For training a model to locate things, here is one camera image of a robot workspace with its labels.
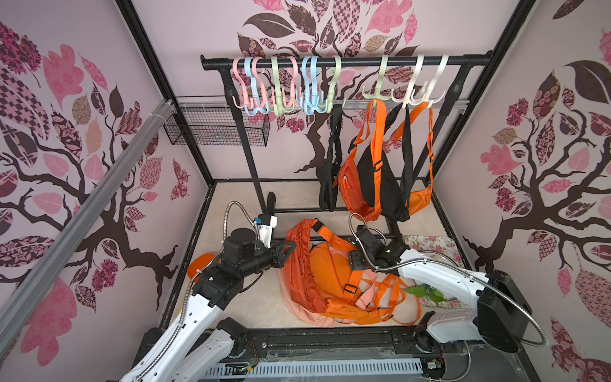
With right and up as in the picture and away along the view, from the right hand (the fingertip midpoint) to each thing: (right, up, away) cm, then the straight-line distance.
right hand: (357, 256), depth 85 cm
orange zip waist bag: (+1, +29, 0) cm, 29 cm away
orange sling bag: (+20, +22, -8) cm, 31 cm away
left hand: (-21, +6, -16) cm, 27 cm away
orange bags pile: (-15, -9, -1) cm, 17 cm away
